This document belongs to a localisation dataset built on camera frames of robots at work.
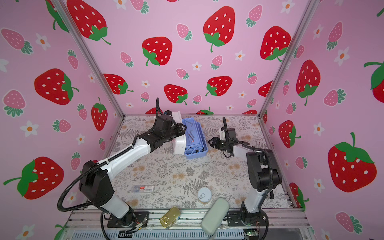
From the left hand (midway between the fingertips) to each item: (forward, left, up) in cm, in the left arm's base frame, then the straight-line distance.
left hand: (186, 126), depth 82 cm
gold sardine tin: (-41, +7, -20) cm, 46 cm away
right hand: (+2, -15, -17) cm, 23 cm away
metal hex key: (-2, -3, -12) cm, 13 cm away
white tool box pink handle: (-4, -3, -12) cm, 13 cm away
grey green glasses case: (-40, -15, -22) cm, 48 cm away
